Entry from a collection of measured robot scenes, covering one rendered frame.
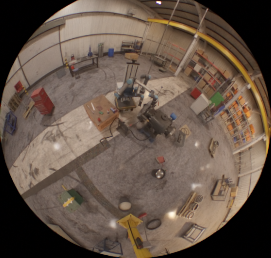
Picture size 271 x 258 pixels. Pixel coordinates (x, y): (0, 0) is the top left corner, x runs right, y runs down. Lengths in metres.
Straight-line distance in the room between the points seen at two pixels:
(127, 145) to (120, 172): 0.88
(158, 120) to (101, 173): 2.19
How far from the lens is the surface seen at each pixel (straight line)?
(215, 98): 8.69
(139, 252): 2.35
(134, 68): 2.31
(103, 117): 2.37
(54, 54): 9.02
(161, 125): 2.22
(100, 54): 9.17
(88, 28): 9.25
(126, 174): 2.50
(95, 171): 2.56
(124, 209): 2.56
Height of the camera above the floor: 2.46
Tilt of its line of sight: 58 degrees down
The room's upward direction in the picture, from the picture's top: 25 degrees clockwise
